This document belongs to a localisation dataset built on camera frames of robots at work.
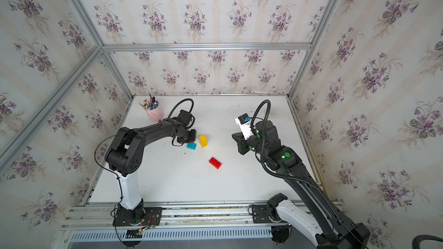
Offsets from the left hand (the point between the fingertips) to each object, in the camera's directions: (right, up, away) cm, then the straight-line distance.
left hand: (195, 141), depth 97 cm
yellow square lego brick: (+6, +1, -6) cm, 8 cm away
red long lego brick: (+12, -10, -9) cm, 18 cm away
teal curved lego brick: (-1, -2, -4) cm, 4 cm away
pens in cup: (-28, +21, +7) cm, 36 cm away
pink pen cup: (-24, +15, +4) cm, 29 cm away
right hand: (+22, +7, -26) cm, 35 cm away
